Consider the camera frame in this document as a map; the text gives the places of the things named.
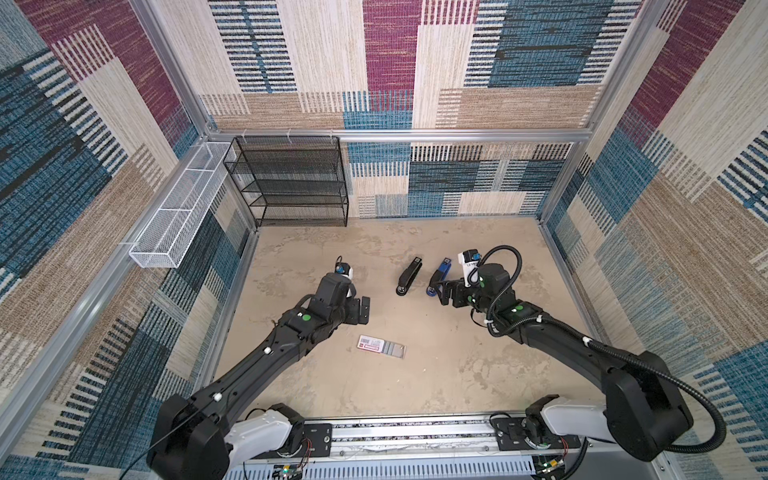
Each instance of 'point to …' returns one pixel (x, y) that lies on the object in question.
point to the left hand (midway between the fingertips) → (352, 297)
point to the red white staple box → (371, 343)
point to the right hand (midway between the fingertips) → (449, 285)
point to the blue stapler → (441, 275)
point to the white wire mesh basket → (164, 243)
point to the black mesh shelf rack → (291, 180)
